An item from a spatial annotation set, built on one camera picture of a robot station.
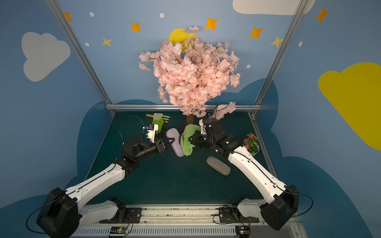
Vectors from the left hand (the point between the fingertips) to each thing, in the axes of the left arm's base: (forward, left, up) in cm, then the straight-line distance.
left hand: (173, 137), depth 74 cm
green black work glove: (+32, +16, -26) cm, 44 cm away
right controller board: (-36, -36, -29) cm, 59 cm away
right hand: (0, -8, +1) cm, 8 cm away
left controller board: (-37, +26, -28) cm, 53 cm away
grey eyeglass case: (-4, -26, -23) cm, 35 cm away
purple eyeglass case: (+2, +1, +2) cm, 3 cm away
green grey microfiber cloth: (-4, -7, -1) cm, 8 cm away
